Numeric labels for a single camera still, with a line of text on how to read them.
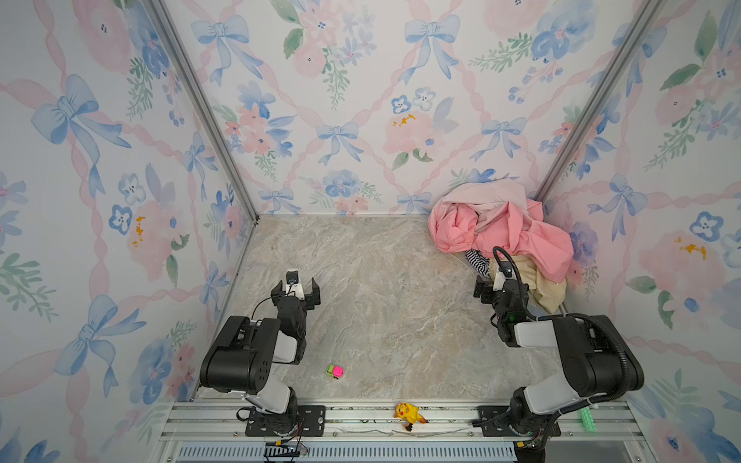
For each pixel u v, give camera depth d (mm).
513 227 952
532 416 629
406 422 721
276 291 822
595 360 458
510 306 724
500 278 820
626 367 429
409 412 718
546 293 949
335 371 799
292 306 704
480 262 1036
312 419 745
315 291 858
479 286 865
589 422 732
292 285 764
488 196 1080
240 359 452
